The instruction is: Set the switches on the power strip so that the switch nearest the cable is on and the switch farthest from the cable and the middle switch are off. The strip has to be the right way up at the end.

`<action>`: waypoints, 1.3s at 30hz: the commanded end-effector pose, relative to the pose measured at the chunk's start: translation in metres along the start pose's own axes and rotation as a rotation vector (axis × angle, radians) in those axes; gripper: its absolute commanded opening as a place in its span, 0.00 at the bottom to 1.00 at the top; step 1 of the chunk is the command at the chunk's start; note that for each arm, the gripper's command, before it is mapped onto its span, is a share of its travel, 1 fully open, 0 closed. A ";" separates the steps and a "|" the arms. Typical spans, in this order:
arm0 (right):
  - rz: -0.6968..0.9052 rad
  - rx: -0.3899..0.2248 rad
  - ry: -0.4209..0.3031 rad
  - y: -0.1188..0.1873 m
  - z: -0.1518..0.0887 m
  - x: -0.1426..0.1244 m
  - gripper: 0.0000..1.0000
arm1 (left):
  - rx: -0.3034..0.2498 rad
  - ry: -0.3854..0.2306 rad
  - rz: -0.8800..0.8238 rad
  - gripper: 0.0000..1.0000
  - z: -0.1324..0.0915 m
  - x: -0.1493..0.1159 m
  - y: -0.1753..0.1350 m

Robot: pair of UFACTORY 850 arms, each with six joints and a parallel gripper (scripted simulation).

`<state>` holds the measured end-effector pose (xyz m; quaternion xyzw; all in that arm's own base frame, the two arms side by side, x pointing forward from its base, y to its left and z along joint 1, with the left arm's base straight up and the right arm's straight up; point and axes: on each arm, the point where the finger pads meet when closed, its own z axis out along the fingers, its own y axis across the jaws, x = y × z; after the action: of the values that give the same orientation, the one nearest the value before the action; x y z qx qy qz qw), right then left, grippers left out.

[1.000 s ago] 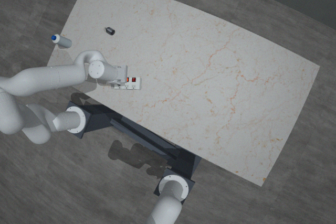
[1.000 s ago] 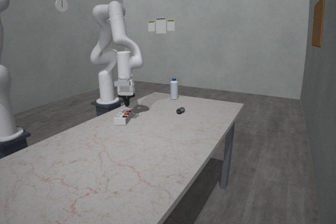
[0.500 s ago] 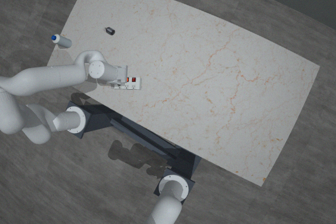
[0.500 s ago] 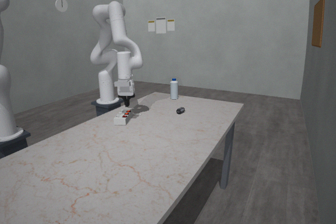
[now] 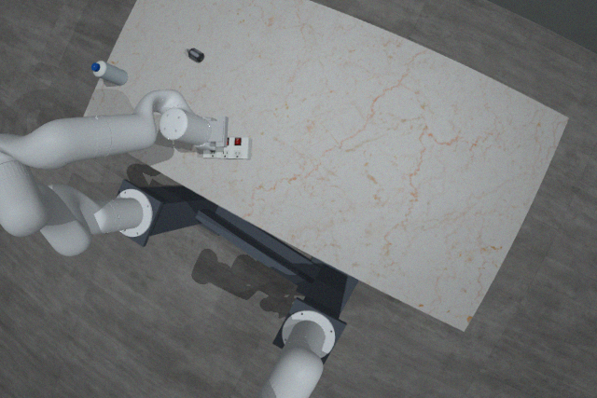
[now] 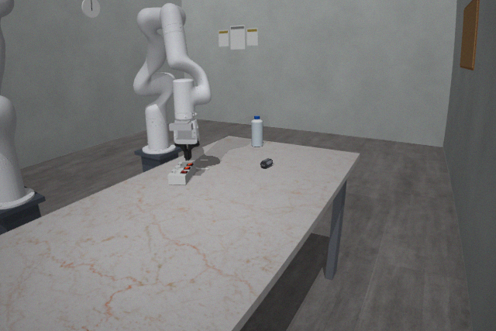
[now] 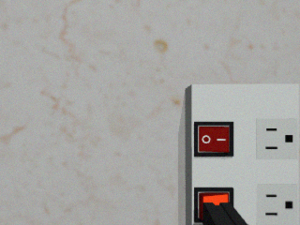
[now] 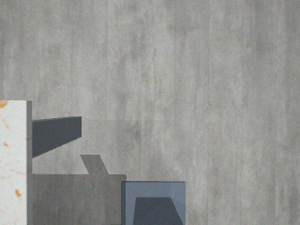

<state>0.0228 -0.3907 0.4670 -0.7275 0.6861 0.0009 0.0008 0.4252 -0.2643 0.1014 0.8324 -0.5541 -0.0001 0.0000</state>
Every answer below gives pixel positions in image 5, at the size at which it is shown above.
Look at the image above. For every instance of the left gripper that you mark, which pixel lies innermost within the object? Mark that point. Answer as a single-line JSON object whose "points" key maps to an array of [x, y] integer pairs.
{"points": [[208, 145]]}

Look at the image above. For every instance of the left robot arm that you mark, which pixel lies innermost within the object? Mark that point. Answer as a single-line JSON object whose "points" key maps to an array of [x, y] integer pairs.
{"points": [[23, 208]]}

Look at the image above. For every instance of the white power strip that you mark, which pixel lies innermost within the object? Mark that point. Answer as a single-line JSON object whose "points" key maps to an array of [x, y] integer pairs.
{"points": [[237, 148]]}

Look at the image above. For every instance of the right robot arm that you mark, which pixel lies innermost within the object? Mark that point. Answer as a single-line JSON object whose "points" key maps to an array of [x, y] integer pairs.
{"points": [[298, 369]]}

